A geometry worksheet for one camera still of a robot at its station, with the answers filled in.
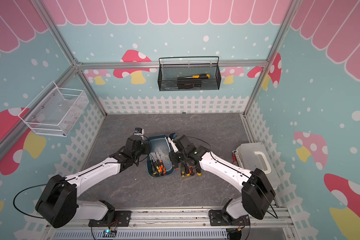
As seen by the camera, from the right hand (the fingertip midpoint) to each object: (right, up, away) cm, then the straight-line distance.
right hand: (171, 155), depth 81 cm
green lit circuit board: (-30, -37, -8) cm, 48 cm away
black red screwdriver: (+12, -10, +7) cm, 17 cm away
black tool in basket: (+10, +41, +7) cm, 43 cm away
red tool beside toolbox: (+39, -3, +16) cm, 42 cm away
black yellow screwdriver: (+6, -10, +9) cm, 15 cm away
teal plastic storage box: (-9, +6, +12) cm, 16 cm away
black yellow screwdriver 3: (-12, -8, +9) cm, 17 cm away
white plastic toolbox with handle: (+45, -1, +2) cm, 45 cm away
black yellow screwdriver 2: (+16, -11, +8) cm, 21 cm away
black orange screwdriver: (-5, -10, +8) cm, 14 cm away
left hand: (-15, +5, +8) cm, 17 cm away
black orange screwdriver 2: (-7, -9, +7) cm, 14 cm away
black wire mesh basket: (+10, +50, +14) cm, 52 cm away
